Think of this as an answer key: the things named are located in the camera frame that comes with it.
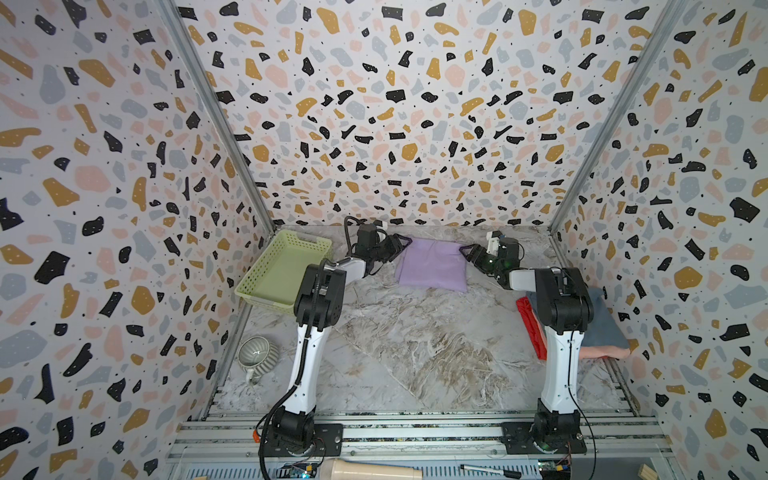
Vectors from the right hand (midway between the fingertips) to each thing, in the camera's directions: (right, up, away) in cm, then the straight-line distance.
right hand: (461, 245), depth 106 cm
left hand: (-18, +2, -2) cm, 18 cm away
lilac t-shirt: (-10, -7, +1) cm, 12 cm away
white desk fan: (-63, -33, -19) cm, 74 cm away
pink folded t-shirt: (+32, -31, -22) cm, 50 cm away
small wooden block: (+36, -54, -37) cm, 75 cm away
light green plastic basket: (-65, -12, -2) cm, 66 cm away
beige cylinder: (-35, -52, -39) cm, 74 cm away
